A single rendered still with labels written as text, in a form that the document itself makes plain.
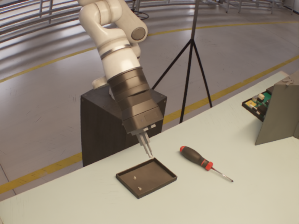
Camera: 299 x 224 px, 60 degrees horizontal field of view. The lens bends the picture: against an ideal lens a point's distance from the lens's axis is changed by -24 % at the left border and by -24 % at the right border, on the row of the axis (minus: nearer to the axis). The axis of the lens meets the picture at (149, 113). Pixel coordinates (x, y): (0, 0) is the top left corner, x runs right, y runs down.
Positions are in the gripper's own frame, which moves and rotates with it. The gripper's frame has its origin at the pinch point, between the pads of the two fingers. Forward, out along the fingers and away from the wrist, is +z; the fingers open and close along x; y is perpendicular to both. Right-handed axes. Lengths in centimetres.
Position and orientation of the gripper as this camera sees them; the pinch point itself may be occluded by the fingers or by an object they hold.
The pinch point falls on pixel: (151, 156)
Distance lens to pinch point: 71.2
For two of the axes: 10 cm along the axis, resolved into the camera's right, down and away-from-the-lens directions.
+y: 5.5, -2.3, -8.0
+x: 7.4, -3.1, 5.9
